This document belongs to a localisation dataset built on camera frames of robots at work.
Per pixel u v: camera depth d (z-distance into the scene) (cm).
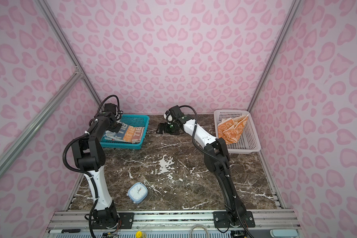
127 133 104
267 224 73
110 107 82
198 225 71
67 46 82
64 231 70
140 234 63
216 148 61
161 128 85
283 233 68
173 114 78
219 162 54
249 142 100
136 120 118
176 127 82
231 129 107
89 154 57
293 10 70
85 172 57
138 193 80
